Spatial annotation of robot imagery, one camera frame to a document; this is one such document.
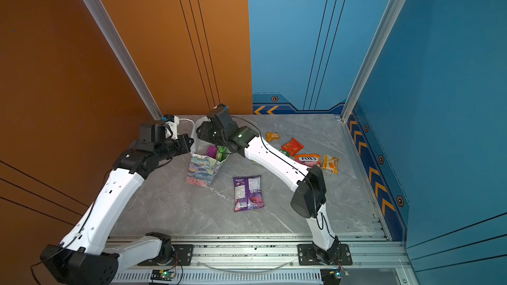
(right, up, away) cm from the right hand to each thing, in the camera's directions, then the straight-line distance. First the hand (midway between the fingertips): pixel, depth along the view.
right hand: (197, 132), depth 75 cm
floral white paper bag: (+1, -15, +4) cm, 16 cm away
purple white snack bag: (+19, -27, +12) cm, 35 cm away
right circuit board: (+50, -52, -4) cm, 73 cm away
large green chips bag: (+9, -9, +8) cm, 14 cm away
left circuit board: (-10, -52, -4) cm, 53 cm away
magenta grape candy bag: (+3, -9, +13) cm, 16 cm away
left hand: (-1, -2, 0) cm, 3 cm away
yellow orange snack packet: (+59, -15, +22) cm, 65 cm away
